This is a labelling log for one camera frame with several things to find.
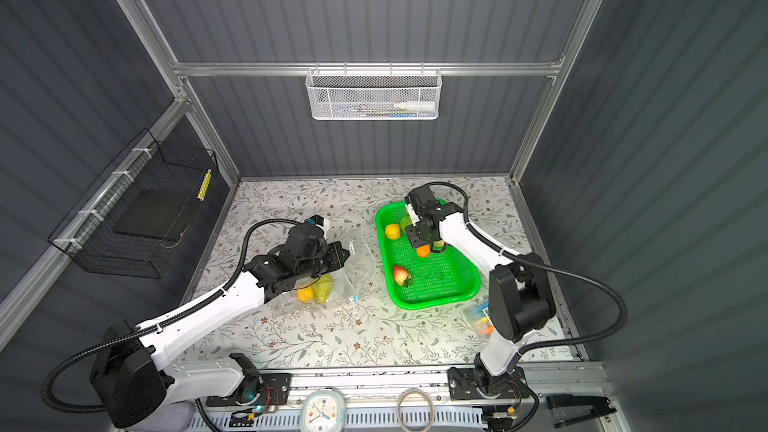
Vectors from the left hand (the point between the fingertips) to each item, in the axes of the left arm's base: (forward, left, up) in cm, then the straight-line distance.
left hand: (353, 253), depth 79 cm
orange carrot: (+3, -20, -5) cm, 21 cm away
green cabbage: (+18, -16, -10) cm, 26 cm away
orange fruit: (-5, +15, -13) cm, 20 cm away
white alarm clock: (-33, +7, -14) cm, 37 cm away
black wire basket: (+9, +52, +12) cm, 54 cm away
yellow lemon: (+15, -12, -12) cm, 23 cm away
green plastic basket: (-1, -17, -16) cm, 24 cm away
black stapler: (-36, -50, -15) cm, 63 cm away
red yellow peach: (-1, -13, -12) cm, 18 cm away
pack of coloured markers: (-13, -35, -16) cm, 40 cm away
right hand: (+9, -20, -6) cm, 23 cm away
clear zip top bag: (-2, +6, -15) cm, 16 cm away
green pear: (-4, +10, -13) cm, 17 cm away
